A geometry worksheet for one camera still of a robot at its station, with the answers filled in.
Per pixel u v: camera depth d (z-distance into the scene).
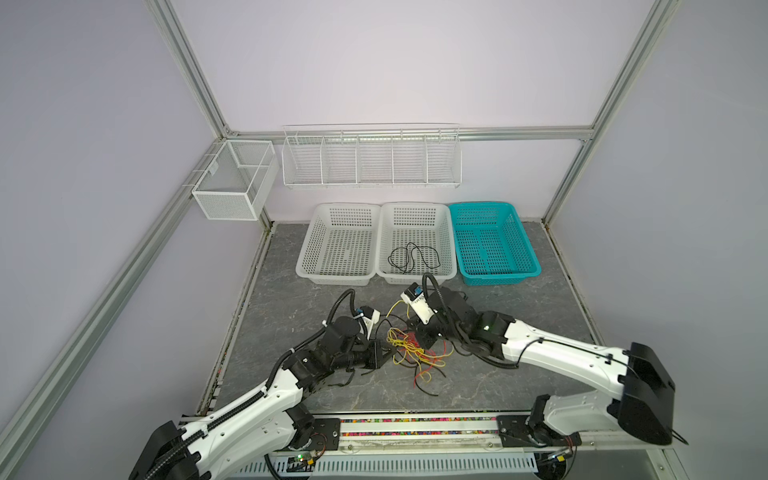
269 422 0.60
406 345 0.79
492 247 1.12
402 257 1.08
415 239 1.15
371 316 0.72
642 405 0.39
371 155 1.01
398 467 1.58
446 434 0.75
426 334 0.67
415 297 0.67
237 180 1.02
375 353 0.71
